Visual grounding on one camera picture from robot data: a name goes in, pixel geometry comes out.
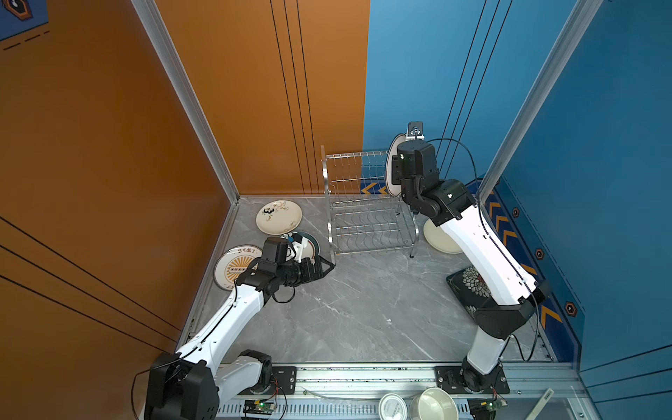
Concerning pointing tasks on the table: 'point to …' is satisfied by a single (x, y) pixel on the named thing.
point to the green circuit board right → (488, 406)
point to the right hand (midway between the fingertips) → (407, 156)
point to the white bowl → (437, 404)
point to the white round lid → (392, 407)
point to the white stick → (541, 404)
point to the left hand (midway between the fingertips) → (324, 267)
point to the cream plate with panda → (279, 217)
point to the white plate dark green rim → (312, 249)
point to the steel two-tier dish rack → (363, 217)
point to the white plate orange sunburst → (232, 262)
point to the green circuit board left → (258, 407)
